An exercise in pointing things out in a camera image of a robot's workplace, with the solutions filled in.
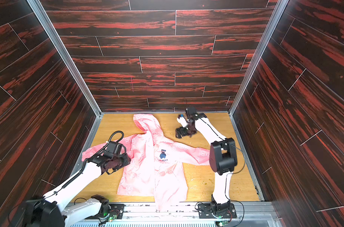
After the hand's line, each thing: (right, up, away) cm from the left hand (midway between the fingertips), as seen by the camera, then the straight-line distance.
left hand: (131, 160), depth 85 cm
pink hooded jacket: (+16, -6, +4) cm, 17 cm away
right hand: (+34, +16, +10) cm, 39 cm away
